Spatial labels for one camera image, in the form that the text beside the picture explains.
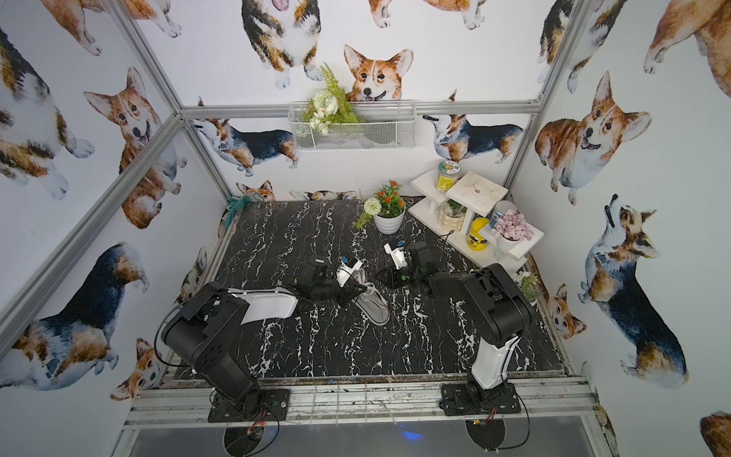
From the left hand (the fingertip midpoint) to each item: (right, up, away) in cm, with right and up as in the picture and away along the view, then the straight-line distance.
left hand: (363, 280), depth 90 cm
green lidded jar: (+28, +35, +8) cm, 46 cm away
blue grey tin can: (+41, +22, -3) cm, 47 cm away
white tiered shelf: (+37, +27, +3) cm, 46 cm away
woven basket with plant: (+32, +21, +18) cm, 43 cm away
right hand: (+7, +4, +4) cm, 9 cm away
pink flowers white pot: (+42, +16, -11) cm, 46 cm away
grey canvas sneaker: (+2, -7, -1) cm, 7 cm away
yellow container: (+38, +12, +10) cm, 41 cm away
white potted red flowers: (+8, +23, +14) cm, 28 cm away
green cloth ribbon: (-57, +26, +31) cm, 70 cm away
